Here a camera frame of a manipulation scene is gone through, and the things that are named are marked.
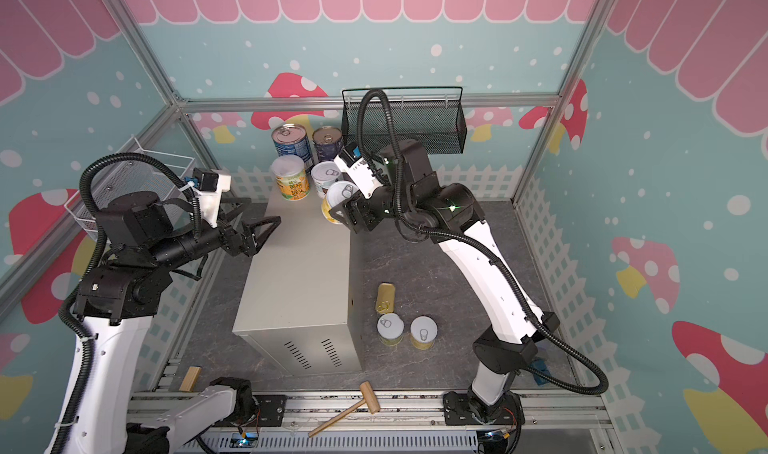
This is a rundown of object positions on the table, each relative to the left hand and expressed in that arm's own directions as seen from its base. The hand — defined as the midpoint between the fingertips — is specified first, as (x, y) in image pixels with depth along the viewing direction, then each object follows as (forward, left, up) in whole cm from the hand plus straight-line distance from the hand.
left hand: (263, 218), depth 59 cm
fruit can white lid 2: (-9, -34, -37) cm, 51 cm away
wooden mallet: (-24, -20, -41) cm, 52 cm away
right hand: (+4, -16, +2) cm, 16 cm away
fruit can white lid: (-7, -25, -37) cm, 46 cm away
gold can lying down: (+3, -23, -40) cm, 47 cm away
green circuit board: (-33, +10, -45) cm, 57 cm away
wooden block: (-21, +28, -42) cm, 55 cm away
